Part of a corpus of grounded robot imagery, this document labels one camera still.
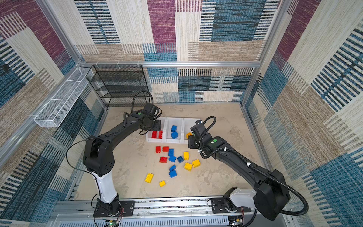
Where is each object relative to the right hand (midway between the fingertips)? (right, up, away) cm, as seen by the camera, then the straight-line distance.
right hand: (193, 142), depth 82 cm
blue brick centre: (-13, -12, +9) cm, 20 cm away
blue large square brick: (-12, +2, +18) cm, 22 cm away
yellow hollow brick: (-2, +3, +15) cm, 15 cm away
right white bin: (-3, +9, +23) cm, 25 cm away
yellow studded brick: (-3, -15, +5) cm, 16 cm away
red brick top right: (-17, -7, +13) cm, 23 cm away
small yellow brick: (-18, -23, 0) cm, 29 cm away
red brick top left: (-22, -7, +12) cm, 26 cm away
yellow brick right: (+2, -14, +6) cm, 15 cm away
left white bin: (-23, +1, +19) cm, 30 cm away
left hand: (-23, +10, +11) cm, 27 cm away
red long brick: (-26, +2, +20) cm, 33 cm away
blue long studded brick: (-13, -8, +10) cm, 19 cm away
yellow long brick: (-25, -21, +1) cm, 33 cm away
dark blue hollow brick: (-8, -12, +8) cm, 16 cm away
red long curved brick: (-21, +2, +17) cm, 28 cm away
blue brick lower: (-12, -16, +5) cm, 21 cm away
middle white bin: (-9, +11, +26) cm, 29 cm away
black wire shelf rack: (-56, +39, +28) cm, 73 cm away
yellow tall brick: (-4, -10, +8) cm, 13 cm away
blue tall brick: (-12, +6, +21) cm, 25 cm away
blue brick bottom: (-12, -19, +3) cm, 23 cm away
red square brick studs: (-18, -12, +8) cm, 23 cm away
